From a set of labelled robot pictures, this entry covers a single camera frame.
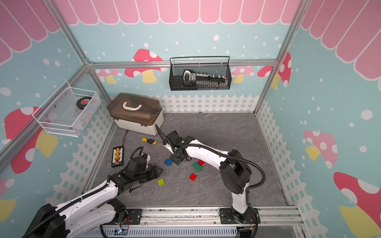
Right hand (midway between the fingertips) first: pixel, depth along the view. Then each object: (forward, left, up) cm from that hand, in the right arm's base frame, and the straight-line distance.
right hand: (178, 156), depth 86 cm
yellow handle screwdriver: (+15, +21, -5) cm, 27 cm away
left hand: (-9, +11, -4) cm, 15 cm away
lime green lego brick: (-12, +10, -8) cm, 18 cm away
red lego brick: (-1, -13, -7) cm, 15 cm away
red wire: (+19, +41, -7) cm, 46 cm away
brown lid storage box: (+24, +27, +13) cm, 38 cm away
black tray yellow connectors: (+6, +40, -7) cm, 41 cm away
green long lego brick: (-3, -11, -8) cm, 14 cm away
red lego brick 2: (-9, -8, -8) cm, 15 cm away
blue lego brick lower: (-1, +7, -6) cm, 9 cm away
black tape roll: (+19, +50, +26) cm, 59 cm away
